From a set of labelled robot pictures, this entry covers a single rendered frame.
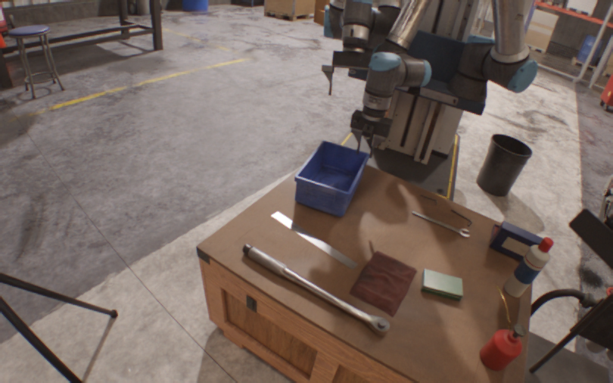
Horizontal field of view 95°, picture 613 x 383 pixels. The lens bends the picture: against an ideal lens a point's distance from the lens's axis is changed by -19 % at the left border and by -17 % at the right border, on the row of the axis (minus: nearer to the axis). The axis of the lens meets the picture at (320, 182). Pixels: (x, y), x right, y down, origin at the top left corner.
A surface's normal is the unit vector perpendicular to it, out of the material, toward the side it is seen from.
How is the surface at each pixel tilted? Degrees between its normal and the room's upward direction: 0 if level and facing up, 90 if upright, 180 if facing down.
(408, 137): 90
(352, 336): 0
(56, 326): 0
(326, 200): 90
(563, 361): 0
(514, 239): 99
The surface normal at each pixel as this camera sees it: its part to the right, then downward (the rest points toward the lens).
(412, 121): -0.39, 0.49
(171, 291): 0.13, -0.81
